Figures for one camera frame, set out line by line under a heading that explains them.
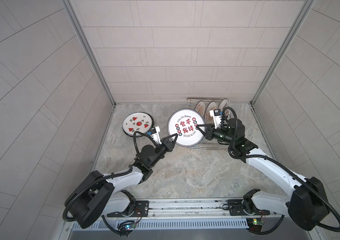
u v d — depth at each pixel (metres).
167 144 0.67
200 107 1.02
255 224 0.68
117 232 0.64
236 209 0.71
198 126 0.72
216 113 0.66
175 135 0.74
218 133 0.66
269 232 0.65
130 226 0.64
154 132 0.69
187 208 0.72
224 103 1.00
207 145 0.94
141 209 0.71
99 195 0.41
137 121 1.02
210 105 1.04
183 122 0.74
